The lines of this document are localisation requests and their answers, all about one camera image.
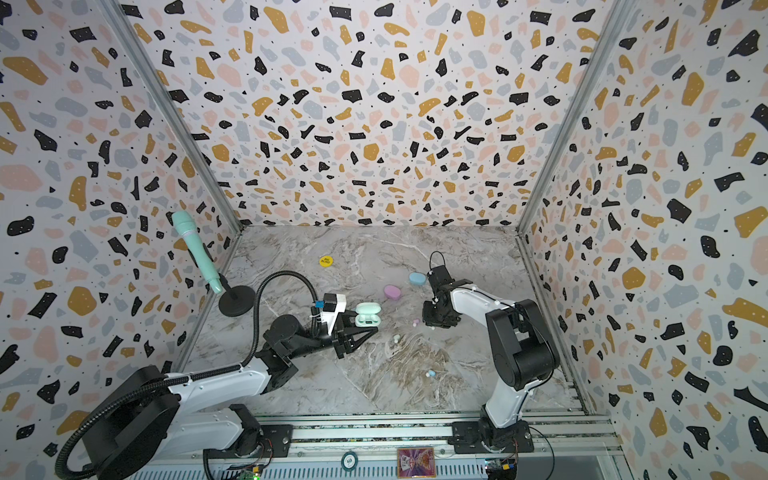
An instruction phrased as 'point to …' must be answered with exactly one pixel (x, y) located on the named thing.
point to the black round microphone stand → (237, 300)
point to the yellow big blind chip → (326, 261)
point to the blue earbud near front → (430, 373)
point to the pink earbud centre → (416, 321)
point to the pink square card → (416, 463)
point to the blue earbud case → (417, 278)
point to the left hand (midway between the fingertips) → (377, 322)
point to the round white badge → (349, 461)
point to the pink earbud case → (392, 292)
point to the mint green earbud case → (368, 314)
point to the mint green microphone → (187, 226)
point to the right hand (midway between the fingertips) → (429, 316)
